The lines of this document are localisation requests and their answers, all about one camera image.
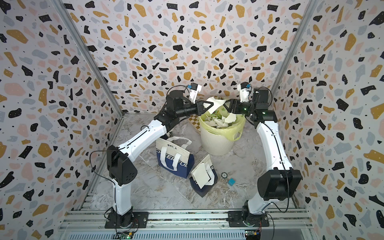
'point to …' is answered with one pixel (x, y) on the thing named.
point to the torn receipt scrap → (231, 118)
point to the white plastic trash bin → (215, 145)
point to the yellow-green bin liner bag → (234, 131)
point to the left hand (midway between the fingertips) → (214, 103)
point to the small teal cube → (231, 181)
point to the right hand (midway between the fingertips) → (227, 103)
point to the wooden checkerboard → (194, 120)
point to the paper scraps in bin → (219, 122)
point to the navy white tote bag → (172, 156)
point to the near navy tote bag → (207, 163)
